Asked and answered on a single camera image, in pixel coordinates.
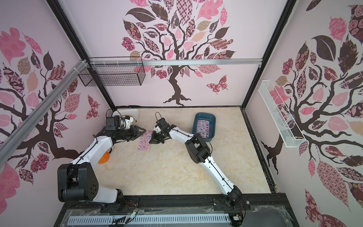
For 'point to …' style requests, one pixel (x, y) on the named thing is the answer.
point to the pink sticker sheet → (143, 144)
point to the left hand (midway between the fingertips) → (143, 133)
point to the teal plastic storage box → (210, 116)
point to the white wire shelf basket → (283, 119)
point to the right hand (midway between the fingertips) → (149, 142)
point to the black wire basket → (113, 75)
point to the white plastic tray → (133, 112)
